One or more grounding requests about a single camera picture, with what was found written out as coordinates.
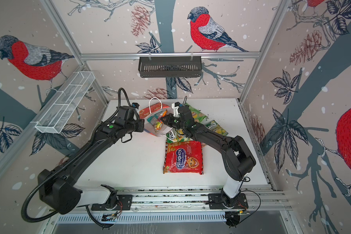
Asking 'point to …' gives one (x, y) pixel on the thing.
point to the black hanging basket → (170, 68)
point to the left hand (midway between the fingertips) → (142, 121)
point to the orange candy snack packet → (203, 145)
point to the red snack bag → (184, 157)
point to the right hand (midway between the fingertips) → (159, 120)
